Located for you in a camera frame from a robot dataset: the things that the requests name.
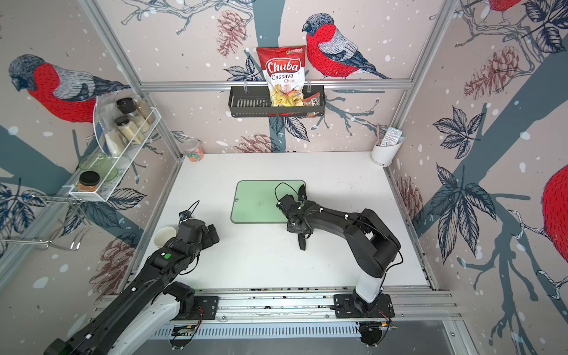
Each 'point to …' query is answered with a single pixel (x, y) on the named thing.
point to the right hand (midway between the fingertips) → (296, 225)
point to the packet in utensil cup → (392, 137)
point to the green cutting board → (255, 201)
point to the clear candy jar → (194, 149)
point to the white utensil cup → (384, 155)
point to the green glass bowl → (99, 163)
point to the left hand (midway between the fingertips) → (209, 227)
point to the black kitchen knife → (301, 237)
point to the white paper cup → (163, 234)
